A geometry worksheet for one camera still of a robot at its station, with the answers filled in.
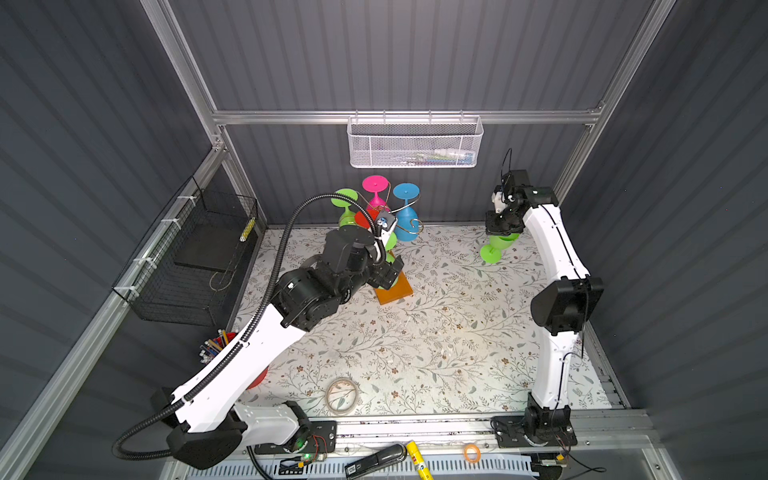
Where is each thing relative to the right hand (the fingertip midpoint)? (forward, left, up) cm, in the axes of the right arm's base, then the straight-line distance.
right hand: (497, 228), depth 91 cm
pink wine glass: (+5, +37, +13) cm, 39 cm away
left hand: (-24, +34, +18) cm, 45 cm away
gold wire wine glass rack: (-8, +29, -21) cm, 37 cm away
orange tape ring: (-56, +11, -20) cm, 60 cm away
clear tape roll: (-43, +49, -19) cm, 69 cm away
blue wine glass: (+3, +28, +12) cm, 31 cm away
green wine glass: (+2, -2, -14) cm, 14 cm away
